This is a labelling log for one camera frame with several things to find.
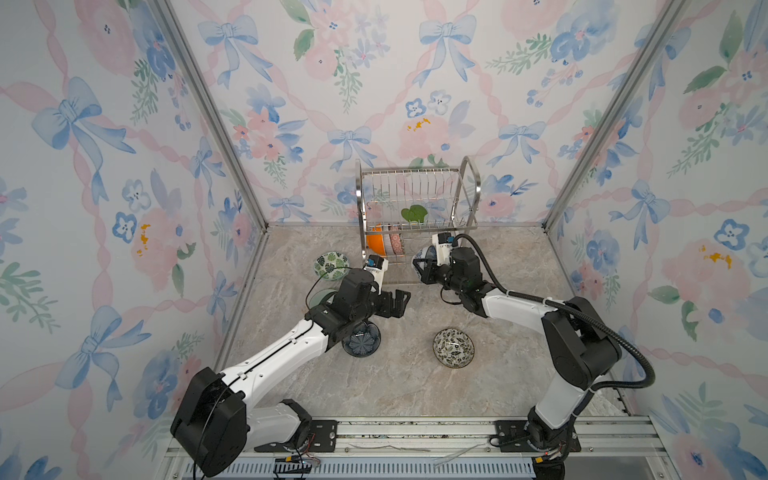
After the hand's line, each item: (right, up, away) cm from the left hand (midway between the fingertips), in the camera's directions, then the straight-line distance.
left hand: (398, 290), depth 79 cm
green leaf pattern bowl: (-23, +7, +28) cm, 37 cm away
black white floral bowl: (0, +13, +19) cm, 23 cm away
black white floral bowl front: (+16, -18, +9) cm, 26 cm away
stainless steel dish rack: (+1, +28, +32) cm, 42 cm away
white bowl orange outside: (-7, +13, +19) cm, 24 cm away
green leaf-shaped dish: (+5, +21, +7) cm, 23 cm away
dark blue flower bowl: (-10, -16, +10) cm, 22 cm away
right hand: (+5, +8, +11) cm, 14 cm away
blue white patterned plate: (+9, +10, +9) cm, 16 cm away
